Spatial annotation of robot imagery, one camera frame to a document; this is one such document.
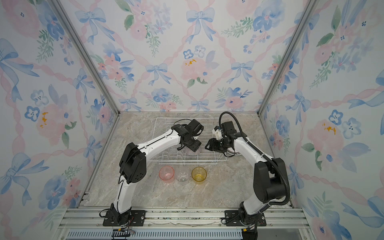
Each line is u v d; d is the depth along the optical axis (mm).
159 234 703
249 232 712
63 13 712
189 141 760
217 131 836
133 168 522
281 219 756
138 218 746
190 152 927
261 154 495
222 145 757
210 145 801
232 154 931
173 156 958
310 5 685
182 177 879
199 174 878
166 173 879
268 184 453
